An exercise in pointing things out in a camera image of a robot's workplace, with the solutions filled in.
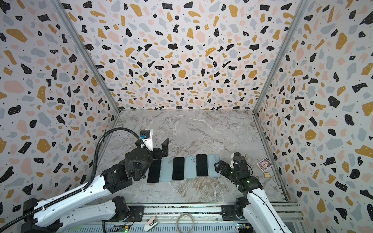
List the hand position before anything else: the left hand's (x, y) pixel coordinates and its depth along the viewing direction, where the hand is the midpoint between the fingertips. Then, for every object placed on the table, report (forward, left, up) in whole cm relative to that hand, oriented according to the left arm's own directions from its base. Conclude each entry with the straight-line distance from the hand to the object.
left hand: (159, 136), depth 67 cm
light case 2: (+4, -29, -33) cm, 44 cm away
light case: (-3, -14, -32) cm, 35 cm away
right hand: (-4, -30, -23) cm, 38 cm away
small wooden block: (-8, -60, -32) cm, 69 cm away
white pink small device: (-31, +5, -28) cm, 42 cm away
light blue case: (-3, +1, -31) cm, 31 cm away
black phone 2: (0, -21, -33) cm, 39 cm away
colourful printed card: (-2, -60, -29) cm, 67 cm away
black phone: (-2, -6, -33) cm, 33 cm away
